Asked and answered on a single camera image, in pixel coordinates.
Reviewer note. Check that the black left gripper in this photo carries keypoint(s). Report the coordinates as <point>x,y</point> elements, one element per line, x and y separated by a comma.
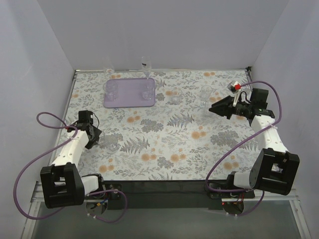
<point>94,136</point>

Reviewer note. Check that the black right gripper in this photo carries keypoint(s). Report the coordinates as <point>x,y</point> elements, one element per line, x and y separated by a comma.
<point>231,108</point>

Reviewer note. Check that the clear ribbed tumbler glass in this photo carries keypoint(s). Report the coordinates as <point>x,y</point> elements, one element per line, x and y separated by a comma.
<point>111,90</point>

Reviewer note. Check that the short clear tumbler glass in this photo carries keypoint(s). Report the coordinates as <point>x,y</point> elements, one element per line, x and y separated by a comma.
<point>176,95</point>

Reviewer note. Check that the clear stemmed wine glass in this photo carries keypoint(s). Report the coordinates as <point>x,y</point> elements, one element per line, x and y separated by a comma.
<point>108,67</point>

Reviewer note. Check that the tall clear champagne flute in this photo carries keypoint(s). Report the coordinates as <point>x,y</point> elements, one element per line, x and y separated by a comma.
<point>146,67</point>

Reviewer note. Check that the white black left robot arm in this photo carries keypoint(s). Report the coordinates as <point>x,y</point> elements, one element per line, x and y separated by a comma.
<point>61,182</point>

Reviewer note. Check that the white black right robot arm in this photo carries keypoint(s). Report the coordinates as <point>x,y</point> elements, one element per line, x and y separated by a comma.
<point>275,168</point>

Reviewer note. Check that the lilac plastic tray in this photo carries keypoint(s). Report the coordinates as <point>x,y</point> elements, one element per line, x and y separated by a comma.
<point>130,94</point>

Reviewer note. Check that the floral patterned table mat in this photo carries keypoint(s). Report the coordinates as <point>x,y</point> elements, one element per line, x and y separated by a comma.
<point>166,141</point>

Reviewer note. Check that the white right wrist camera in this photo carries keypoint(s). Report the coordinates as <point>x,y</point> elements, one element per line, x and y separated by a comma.
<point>235,88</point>

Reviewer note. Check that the aluminium frame rail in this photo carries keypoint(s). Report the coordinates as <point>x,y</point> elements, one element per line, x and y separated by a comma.
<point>37,195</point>

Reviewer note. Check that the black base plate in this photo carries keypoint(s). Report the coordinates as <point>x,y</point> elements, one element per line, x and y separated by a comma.
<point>168,194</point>

